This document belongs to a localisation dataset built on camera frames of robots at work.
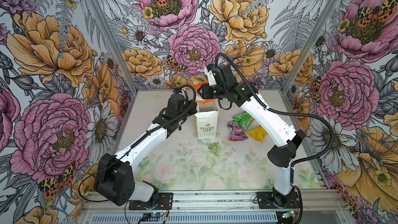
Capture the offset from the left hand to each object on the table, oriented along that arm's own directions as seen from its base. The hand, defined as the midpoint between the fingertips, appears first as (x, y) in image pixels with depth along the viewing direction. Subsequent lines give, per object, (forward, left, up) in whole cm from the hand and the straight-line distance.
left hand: (197, 107), depth 82 cm
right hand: (-1, -3, +10) cm, 10 cm away
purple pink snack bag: (-6, -22, -18) cm, 29 cm away
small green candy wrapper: (-14, -10, -19) cm, 25 cm away
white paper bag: (-6, -4, -2) cm, 8 cm away
